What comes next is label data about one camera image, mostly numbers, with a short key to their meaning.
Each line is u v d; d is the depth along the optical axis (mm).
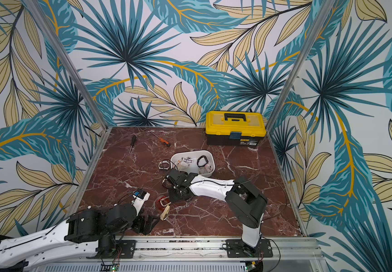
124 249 733
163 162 1012
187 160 992
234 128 989
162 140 1114
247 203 469
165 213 817
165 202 862
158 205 852
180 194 627
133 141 1099
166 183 928
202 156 1014
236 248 732
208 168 977
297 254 755
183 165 997
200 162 1012
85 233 466
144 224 606
